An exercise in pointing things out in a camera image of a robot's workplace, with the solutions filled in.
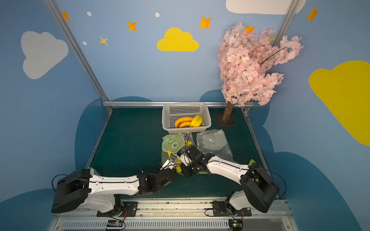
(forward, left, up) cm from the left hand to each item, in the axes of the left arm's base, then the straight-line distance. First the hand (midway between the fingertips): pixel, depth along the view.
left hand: (171, 160), depth 81 cm
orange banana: (+37, -10, -6) cm, 39 cm away
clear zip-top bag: (+16, -27, -4) cm, 32 cm away
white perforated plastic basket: (+45, +4, -7) cm, 46 cm away
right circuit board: (-28, -35, -13) cm, 47 cm away
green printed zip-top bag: (+14, +1, -6) cm, 15 cm away
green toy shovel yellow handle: (+5, -51, -11) cm, 52 cm away
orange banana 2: (+34, -6, -8) cm, 35 cm away
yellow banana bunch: (+34, -15, -5) cm, 38 cm away
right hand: (-2, -8, -7) cm, 10 cm away
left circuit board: (-29, +28, -14) cm, 43 cm away
